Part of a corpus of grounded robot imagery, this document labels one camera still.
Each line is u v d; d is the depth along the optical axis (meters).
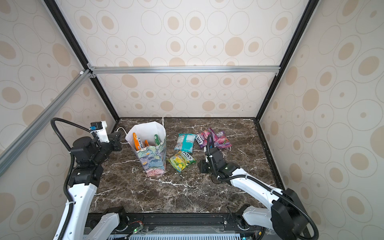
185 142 1.03
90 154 0.50
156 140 0.89
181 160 0.92
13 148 0.53
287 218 0.40
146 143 0.90
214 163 0.62
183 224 0.75
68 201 0.43
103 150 0.58
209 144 1.01
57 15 0.69
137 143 0.78
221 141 1.00
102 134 0.60
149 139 0.93
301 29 0.74
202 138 1.03
